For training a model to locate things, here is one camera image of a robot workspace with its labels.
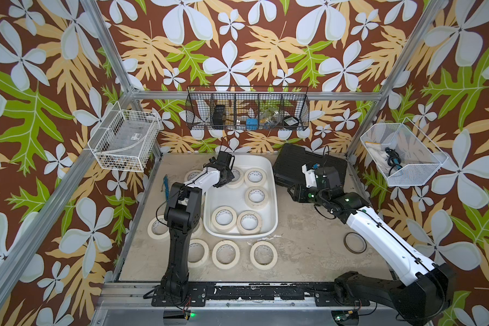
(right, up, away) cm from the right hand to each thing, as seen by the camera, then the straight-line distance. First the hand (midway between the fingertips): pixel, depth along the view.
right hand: (291, 188), depth 79 cm
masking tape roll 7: (-38, -28, +5) cm, 47 cm away
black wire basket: (-19, +38, +19) cm, 46 cm away
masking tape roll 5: (-17, -20, +9) cm, 28 cm away
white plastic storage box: (-18, -10, +19) cm, 28 cm away
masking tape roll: (-22, +2, +22) cm, 31 cm away
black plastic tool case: (+6, +14, +31) cm, 34 cm away
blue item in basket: (-15, +29, +15) cm, 36 cm away
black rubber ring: (+25, -24, +7) cm, 35 cm away
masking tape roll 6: (-38, -20, +8) cm, 43 cm away
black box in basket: (-31, +35, +19) cm, 50 cm away
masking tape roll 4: (-28, -15, +13) cm, 34 cm away
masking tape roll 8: (-26, -31, 0) cm, 40 cm away
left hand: (-26, +5, +25) cm, 37 cm away
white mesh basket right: (+46, +12, -6) cm, 48 cm away
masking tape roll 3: (-13, -6, +20) cm, 25 cm away
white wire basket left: (-66, +19, 0) cm, 68 cm away
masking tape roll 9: (-10, -29, +5) cm, 31 cm away
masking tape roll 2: (-12, +4, +31) cm, 34 cm away
